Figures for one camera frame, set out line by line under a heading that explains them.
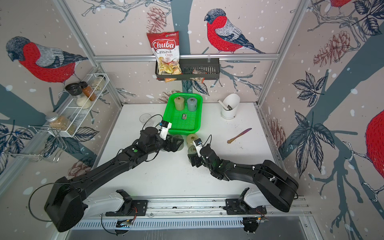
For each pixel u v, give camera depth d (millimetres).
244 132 1035
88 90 761
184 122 1104
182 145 748
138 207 731
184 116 1136
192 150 848
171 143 711
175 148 711
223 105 1059
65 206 392
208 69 951
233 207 726
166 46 815
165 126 699
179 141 758
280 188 424
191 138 901
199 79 899
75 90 685
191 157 766
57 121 600
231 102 1063
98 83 836
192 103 1109
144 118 1067
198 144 744
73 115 743
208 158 641
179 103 1138
